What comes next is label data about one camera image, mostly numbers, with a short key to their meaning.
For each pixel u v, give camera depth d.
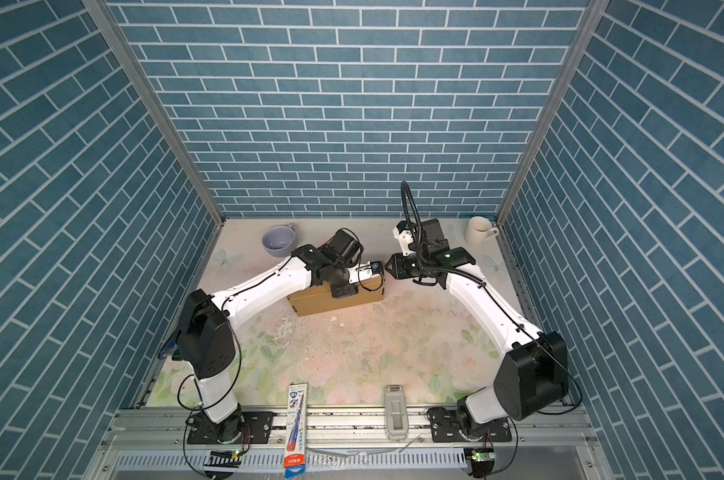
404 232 0.74
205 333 0.47
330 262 0.63
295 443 0.71
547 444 0.77
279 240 1.09
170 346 0.85
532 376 0.42
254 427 0.74
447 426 0.74
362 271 0.75
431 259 0.61
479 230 1.06
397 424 0.71
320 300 0.80
